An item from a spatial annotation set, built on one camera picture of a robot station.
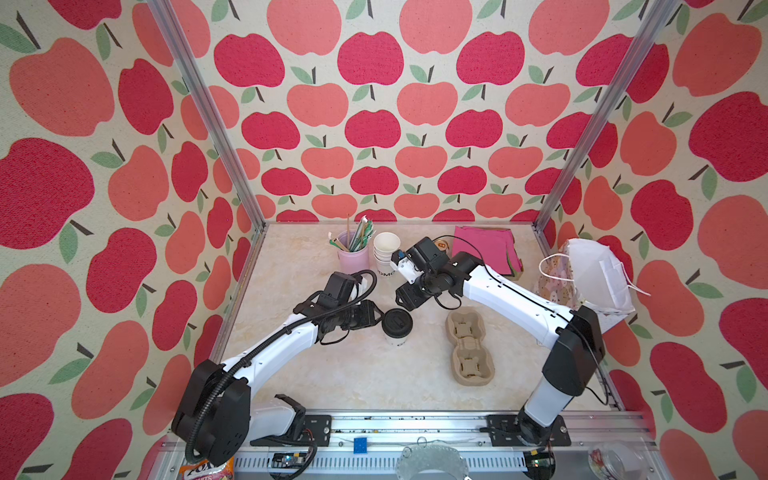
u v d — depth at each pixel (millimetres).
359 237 954
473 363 821
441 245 1005
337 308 623
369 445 745
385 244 973
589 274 873
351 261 996
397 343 863
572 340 438
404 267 749
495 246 1090
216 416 407
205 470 662
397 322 803
